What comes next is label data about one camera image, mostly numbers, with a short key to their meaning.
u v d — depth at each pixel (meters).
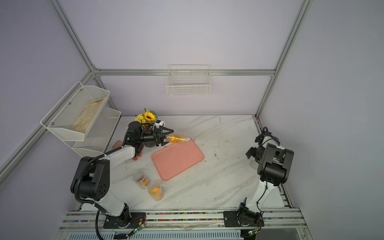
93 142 0.91
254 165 0.92
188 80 1.06
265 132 0.84
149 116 0.88
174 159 0.96
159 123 0.82
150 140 0.75
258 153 0.82
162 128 0.75
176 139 0.76
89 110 0.81
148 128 0.81
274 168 0.52
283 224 0.74
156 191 0.77
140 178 0.82
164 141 0.79
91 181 0.46
